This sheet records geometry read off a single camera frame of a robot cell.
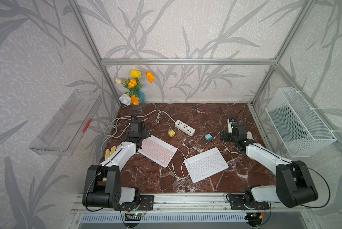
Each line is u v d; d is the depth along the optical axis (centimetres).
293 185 42
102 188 42
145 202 73
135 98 89
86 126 68
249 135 101
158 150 94
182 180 81
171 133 99
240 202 73
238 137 69
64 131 68
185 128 102
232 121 79
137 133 68
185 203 75
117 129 105
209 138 98
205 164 87
